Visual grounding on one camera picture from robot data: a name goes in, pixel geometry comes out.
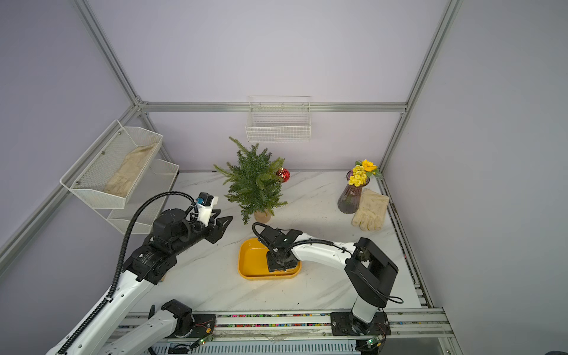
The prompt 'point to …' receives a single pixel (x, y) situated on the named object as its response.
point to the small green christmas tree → (251, 177)
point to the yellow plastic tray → (253, 262)
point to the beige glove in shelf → (122, 180)
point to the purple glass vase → (349, 199)
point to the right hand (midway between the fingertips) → (279, 267)
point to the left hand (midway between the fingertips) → (224, 218)
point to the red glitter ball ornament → (283, 174)
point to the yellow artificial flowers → (362, 171)
